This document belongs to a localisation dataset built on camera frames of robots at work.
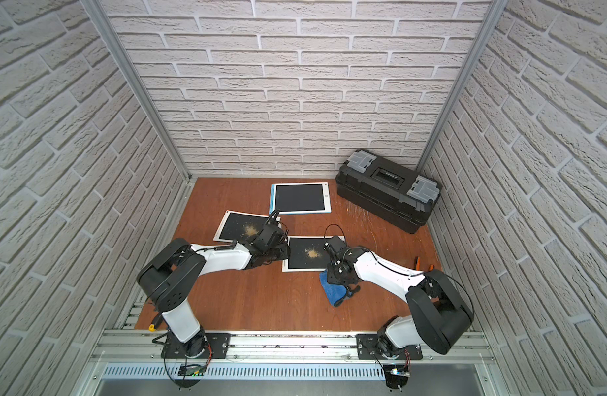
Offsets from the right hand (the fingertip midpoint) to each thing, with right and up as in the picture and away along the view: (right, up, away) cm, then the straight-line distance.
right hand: (338, 277), depth 87 cm
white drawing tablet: (-40, +17, +14) cm, 46 cm away
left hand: (-17, +9, +7) cm, 21 cm away
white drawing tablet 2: (-11, +7, +7) cm, 15 cm away
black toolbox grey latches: (+20, +31, +6) cm, 38 cm away
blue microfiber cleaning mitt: (-1, -4, -6) cm, 7 cm away
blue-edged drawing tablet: (-15, +29, +23) cm, 40 cm away
